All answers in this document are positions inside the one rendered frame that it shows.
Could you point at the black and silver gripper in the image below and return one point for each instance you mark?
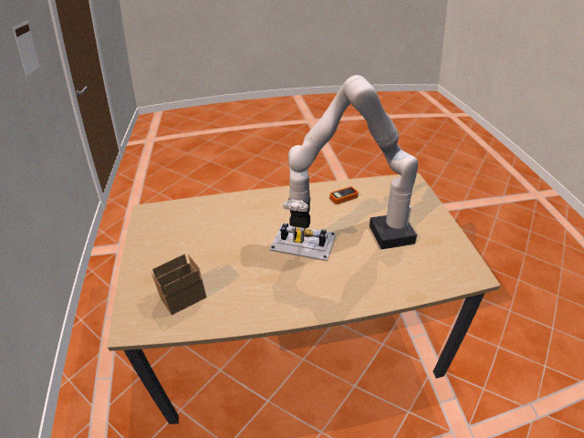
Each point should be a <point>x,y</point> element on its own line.
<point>299,206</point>

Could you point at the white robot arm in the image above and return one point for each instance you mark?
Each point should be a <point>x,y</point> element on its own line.
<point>358,92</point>

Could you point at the orange rectangular block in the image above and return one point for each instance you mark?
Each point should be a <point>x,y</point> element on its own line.
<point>343,195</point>

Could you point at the brown cardboard box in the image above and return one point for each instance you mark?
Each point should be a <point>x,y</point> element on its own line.
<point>177,288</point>

